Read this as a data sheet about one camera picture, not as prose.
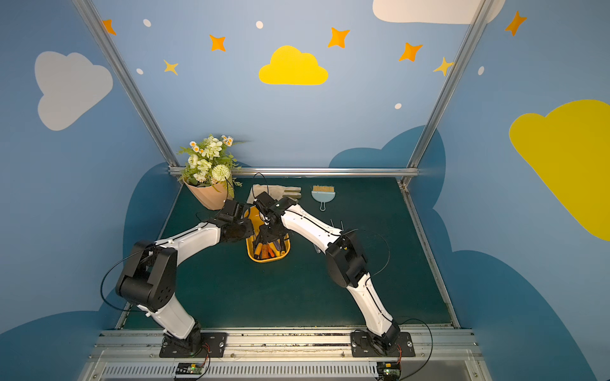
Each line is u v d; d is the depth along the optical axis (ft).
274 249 3.01
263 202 2.40
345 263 1.81
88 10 2.24
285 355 2.42
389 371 2.40
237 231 2.65
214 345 2.46
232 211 2.47
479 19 2.32
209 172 2.89
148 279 1.53
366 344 2.45
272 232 2.62
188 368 2.35
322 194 3.78
